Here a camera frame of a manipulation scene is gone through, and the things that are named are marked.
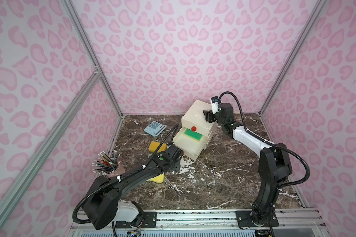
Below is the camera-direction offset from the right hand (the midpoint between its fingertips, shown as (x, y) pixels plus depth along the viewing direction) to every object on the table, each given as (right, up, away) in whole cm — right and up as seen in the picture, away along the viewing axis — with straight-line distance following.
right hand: (210, 108), depth 91 cm
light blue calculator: (-37, -13, +18) cm, 43 cm away
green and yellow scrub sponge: (-10, -17, +2) cm, 20 cm away
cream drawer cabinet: (-9, -5, -1) cm, 11 cm away
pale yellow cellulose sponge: (-30, -41, -7) cm, 51 cm away
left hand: (-21, -32, -6) cm, 38 cm away
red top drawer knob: (-10, -13, -4) cm, 17 cm away
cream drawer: (-12, -21, +4) cm, 25 cm away
